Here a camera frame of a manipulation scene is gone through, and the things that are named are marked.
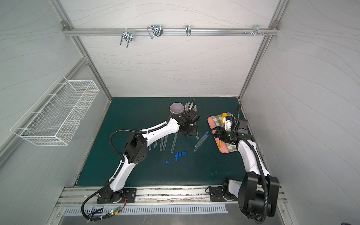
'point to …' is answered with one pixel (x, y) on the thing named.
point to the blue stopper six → (183, 153)
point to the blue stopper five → (180, 154)
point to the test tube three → (155, 144)
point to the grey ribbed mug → (187, 105)
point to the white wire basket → (51, 116)
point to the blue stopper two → (176, 158)
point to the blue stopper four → (177, 153)
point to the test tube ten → (206, 137)
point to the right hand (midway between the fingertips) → (214, 132)
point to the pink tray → (222, 147)
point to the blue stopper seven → (185, 153)
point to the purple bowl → (176, 108)
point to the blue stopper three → (176, 155)
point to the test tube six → (174, 142)
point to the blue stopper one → (167, 162)
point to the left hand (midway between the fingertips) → (194, 132)
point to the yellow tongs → (224, 115)
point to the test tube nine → (206, 133)
